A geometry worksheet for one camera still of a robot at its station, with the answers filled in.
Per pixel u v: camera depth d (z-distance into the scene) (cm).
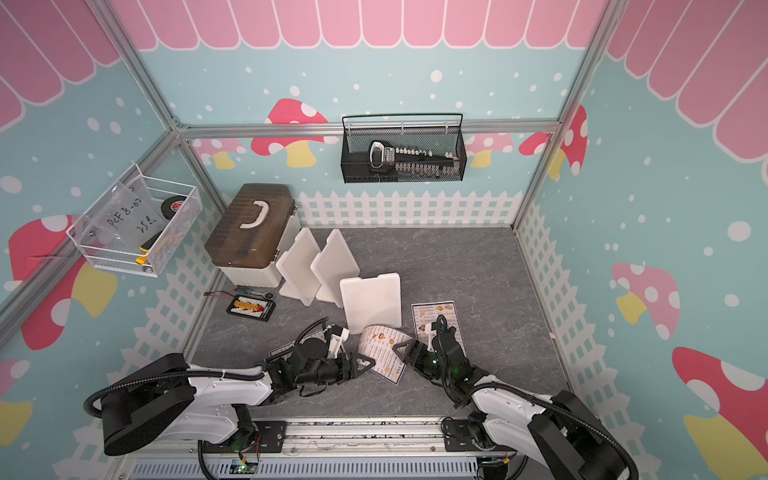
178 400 44
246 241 102
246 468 72
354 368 74
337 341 78
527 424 45
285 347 90
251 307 97
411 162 88
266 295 100
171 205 79
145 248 63
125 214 67
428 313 97
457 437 74
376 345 82
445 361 65
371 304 96
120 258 64
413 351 76
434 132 89
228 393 53
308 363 65
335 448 74
